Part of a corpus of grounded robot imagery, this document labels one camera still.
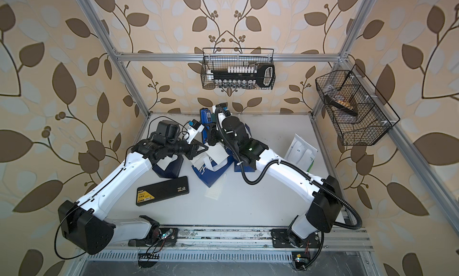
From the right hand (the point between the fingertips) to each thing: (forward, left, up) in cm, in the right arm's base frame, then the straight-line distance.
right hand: (205, 124), depth 71 cm
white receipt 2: (-5, -4, -13) cm, 14 cm away
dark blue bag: (-6, +20, -27) cm, 34 cm away
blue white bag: (-10, -1, -16) cm, 18 cm away
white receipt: (-14, 0, -34) cm, 37 cm away
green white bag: (-5, -41, -16) cm, 45 cm away
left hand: (-4, +2, -8) cm, 9 cm away
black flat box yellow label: (-15, +27, -31) cm, 44 cm away
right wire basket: (+3, -64, 0) cm, 64 cm away
